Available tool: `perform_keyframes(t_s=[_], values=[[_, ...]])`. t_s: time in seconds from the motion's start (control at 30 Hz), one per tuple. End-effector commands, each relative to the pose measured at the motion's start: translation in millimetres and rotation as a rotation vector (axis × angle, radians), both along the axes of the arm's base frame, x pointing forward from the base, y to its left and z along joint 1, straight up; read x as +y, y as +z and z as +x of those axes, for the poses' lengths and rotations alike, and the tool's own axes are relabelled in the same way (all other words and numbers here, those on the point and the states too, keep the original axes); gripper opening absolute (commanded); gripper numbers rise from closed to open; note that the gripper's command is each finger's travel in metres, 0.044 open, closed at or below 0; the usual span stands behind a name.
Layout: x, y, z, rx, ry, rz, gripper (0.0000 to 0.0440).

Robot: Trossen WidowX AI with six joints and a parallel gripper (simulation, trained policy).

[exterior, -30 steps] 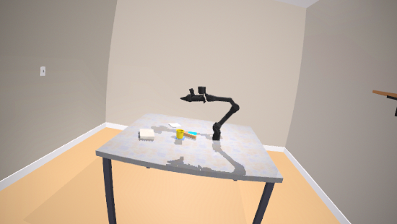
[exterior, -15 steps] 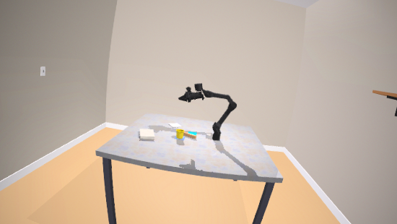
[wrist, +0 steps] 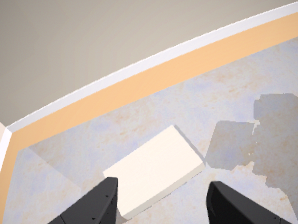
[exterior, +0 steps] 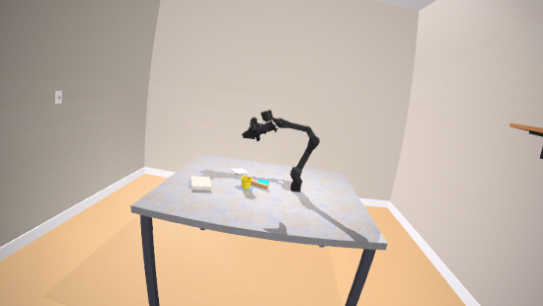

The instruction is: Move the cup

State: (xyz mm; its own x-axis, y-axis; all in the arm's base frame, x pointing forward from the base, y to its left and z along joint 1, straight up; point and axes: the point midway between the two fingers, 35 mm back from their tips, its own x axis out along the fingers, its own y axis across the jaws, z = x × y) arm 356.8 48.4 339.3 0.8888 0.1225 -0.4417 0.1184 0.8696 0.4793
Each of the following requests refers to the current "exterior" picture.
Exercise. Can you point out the white flat rectangular block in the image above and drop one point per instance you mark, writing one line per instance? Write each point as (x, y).
(201, 183)

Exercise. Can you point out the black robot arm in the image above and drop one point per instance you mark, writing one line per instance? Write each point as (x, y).
(296, 172)

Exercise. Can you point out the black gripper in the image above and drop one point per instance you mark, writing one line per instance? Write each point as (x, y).
(254, 131)

